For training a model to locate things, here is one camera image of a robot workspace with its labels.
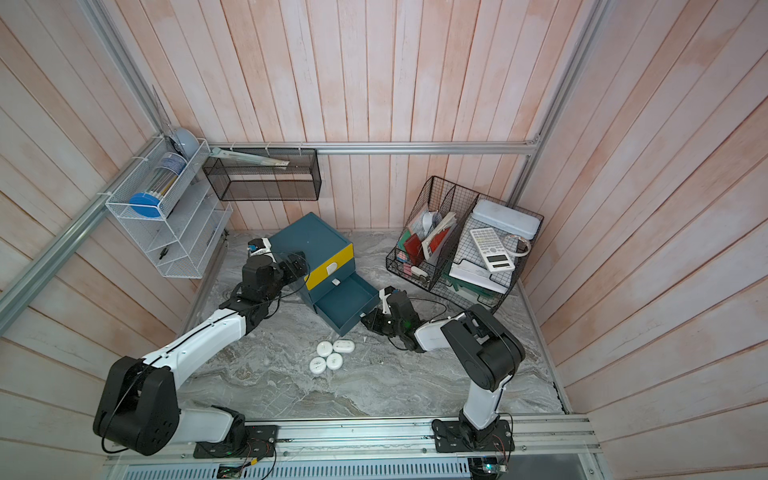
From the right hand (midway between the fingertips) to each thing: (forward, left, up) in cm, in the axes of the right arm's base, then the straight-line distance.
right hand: (361, 318), depth 93 cm
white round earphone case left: (-15, +12, 0) cm, 19 cm away
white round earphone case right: (-13, +7, -2) cm, 15 cm away
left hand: (+9, +19, +16) cm, 27 cm away
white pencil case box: (+26, -47, +19) cm, 57 cm away
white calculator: (+13, -39, +18) cm, 45 cm away
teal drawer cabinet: (+15, +12, +19) cm, 27 cm away
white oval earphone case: (-9, +4, -1) cm, 10 cm away
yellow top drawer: (+6, +9, +17) cm, 21 cm away
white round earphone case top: (-10, +10, -1) cm, 14 cm away
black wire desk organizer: (+16, -32, +17) cm, 39 cm away
